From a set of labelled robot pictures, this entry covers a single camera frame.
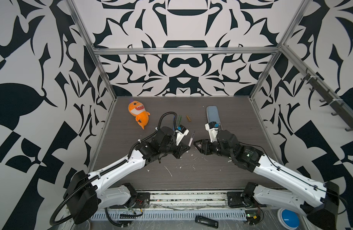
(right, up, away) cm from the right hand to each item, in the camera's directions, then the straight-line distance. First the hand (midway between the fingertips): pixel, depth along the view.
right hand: (196, 142), depth 71 cm
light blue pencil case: (+17, +13, +34) cm, 40 cm away
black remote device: (+2, -34, -5) cm, 34 cm away
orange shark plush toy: (-37, +16, +31) cm, 51 cm away
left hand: (-3, -2, +3) cm, 4 cm away
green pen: (-7, +9, +34) cm, 36 cm away
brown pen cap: (-1, +10, +37) cm, 38 cm away
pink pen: (-2, +2, +2) cm, 3 cm away
